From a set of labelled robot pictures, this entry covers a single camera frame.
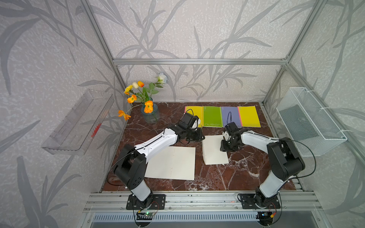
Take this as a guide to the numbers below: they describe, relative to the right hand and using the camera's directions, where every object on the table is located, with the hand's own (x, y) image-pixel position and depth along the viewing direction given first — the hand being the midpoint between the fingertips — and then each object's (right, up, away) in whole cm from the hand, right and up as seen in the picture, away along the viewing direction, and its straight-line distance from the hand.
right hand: (222, 148), depth 94 cm
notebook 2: (-5, +21, +15) cm, 27 cm away
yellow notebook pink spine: (+24, +21, +18) cm, 37 cm away
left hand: (-13, +9, -12) cm, 19 cm away
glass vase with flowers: (-55, +36, 0) cm, 66 cm away
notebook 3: (-33, -8, -6) cm, 34 cm away
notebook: (-15, +25, +24) cm, 38 cm away
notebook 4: (-7, -3, -3) cm, 8 cm away
